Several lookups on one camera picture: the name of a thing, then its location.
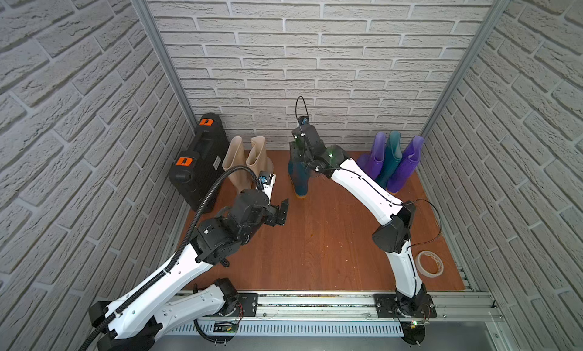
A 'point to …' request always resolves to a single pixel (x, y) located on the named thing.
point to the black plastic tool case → (194, 173)
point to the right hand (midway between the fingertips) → (302, 143)
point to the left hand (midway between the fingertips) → (277, 193)
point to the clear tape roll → (440, 267)
